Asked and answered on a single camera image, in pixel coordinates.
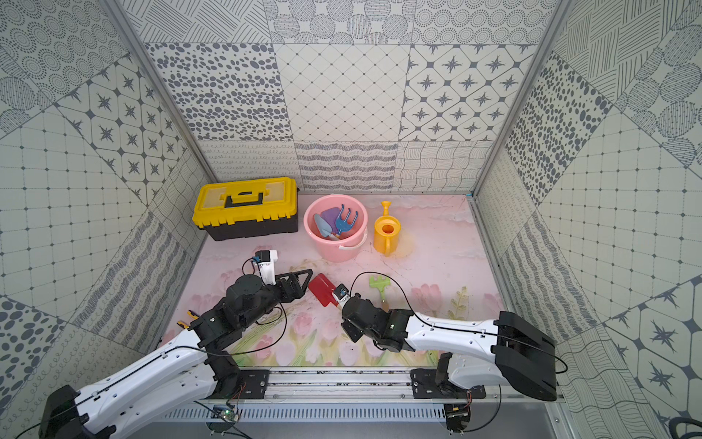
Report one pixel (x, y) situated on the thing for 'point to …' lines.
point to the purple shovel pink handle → (330, 216)
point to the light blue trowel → (325, 229)
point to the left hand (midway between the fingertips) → (300, 266)
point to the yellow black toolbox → (243, 208)
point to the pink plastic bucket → (347, 247)
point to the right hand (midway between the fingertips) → (350, 313)
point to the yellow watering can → (387, 231)
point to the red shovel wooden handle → (323, 288)
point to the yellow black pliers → (184, 325)
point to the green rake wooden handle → (379, 283)
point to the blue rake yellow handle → (344, 224)
